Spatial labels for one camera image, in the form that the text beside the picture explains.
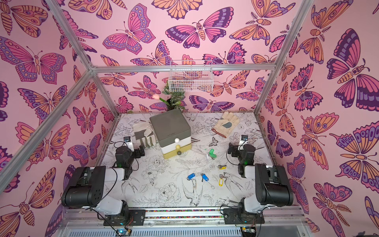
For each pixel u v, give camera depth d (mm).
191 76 955
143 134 1060
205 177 876
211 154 971
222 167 904
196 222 730
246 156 715
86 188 459
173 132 818
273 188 446
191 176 877
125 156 730
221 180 854
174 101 966
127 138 811
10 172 507
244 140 797
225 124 1126
